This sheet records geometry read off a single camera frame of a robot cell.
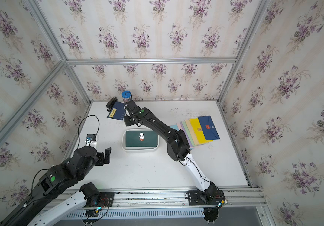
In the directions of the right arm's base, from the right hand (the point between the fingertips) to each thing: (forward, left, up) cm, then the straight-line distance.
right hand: (128, 121), depth 92 cm
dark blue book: (+18, +14, -11) cm, 25 cm away
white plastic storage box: (-16, -4, -9) cm, 19 cm away
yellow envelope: (-4, -51, -14) cm, 53 cm away
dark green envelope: (-8, -9, -8) cm, 15 cm away
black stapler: (+23, +20, -7) cm, 32 cm away
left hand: (-25, +5, +9) cm, 27 cm away
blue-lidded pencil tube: (+18, +3, +7) cm, 20 cm away
